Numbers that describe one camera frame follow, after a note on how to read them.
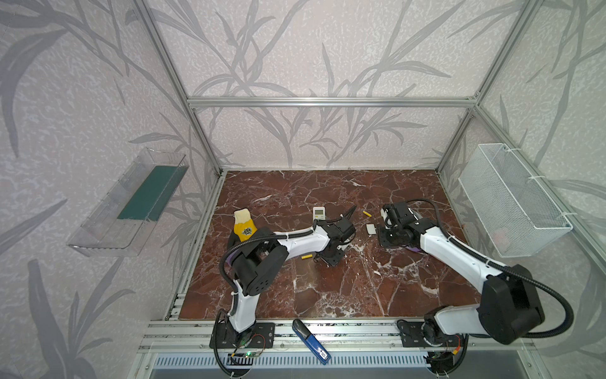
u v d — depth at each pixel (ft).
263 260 1.66
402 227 2.14
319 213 3.36
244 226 3.25
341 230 2.37
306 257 2.95
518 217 2.04
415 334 2.41
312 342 2.27
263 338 2.37
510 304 1.36
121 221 2.11
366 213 3.42
